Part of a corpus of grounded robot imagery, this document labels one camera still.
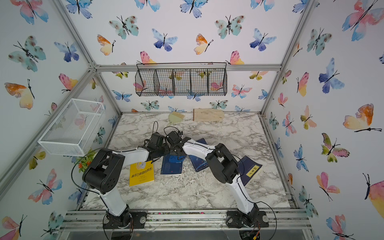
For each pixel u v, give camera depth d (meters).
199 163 0.92
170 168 0.91
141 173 0.88
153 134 0.79
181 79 0.98
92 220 0.76
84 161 0.77
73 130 1.21
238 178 0.57
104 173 0.49
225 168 0.55
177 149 0.71
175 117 1.19
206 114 1.19
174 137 0.77
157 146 0.77
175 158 0.92
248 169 0.89
